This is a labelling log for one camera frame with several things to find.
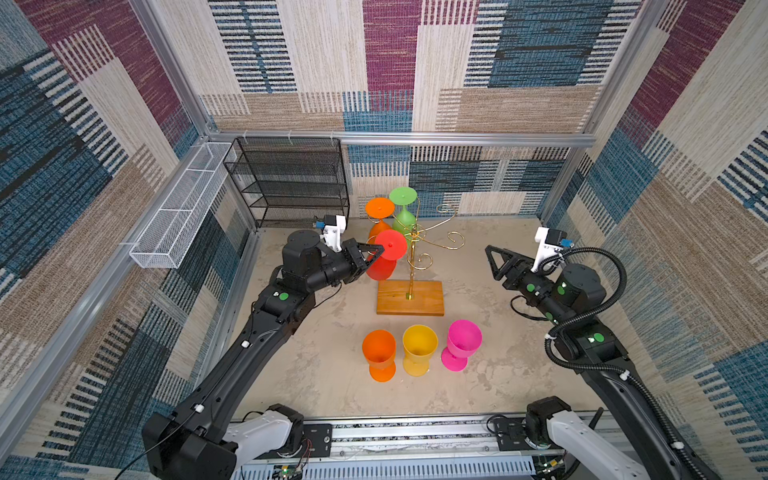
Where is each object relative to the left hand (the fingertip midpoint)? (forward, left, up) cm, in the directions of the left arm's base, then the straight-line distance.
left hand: (387, 245), depth 65 cm
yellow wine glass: (-11, -8, -27) cm, 30 cm away
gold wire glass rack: (+9, -8, -5) cm, 13 cm away
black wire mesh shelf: (+47, +34, -18) cm, 61 cm away
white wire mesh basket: (+4, +52, -3) cm, 52 cm away
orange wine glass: (-12, +2, -25) cm, 28 cm away
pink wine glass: (-10, -20, -26) cm, 34 cm away
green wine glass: (+18, -5, -10) cm, 21 cm away
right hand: (-1, -23, -3) cm, 24 cm away
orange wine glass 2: (+15, +2, -3) cm, 16 cm away
